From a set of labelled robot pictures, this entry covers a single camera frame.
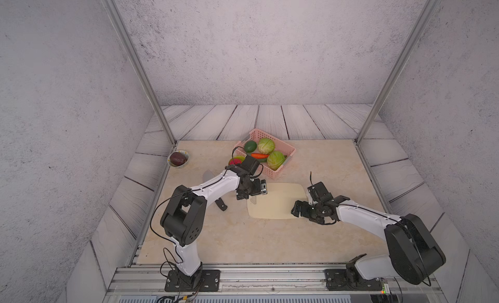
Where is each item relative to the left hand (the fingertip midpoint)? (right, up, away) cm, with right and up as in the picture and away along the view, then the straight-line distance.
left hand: (262, 194), depth 90 cm
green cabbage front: (+7, +15, +12) cm, 21 cm away
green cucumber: (+1, +15, +19) cm, 25 cm away
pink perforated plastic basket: (+11, +23, +22) cm, 34 cm away
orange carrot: (-1, +17, +21) cm, 27 cm away
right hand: (+17, -9, -2) cm, 19 cm away
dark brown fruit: (-44, +16, +15) cm, 49 cm away
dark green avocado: (-6, +23, +24) cm, 34 cm away
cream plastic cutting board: (+8, -6, +9) cm, 14 cm away
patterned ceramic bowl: (-43, +19, +21) cm, 51 cm away
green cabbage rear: (+3, +23, +19) cm, 30 cm away
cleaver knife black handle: (-19, -6, +2) cm, 20 cm away
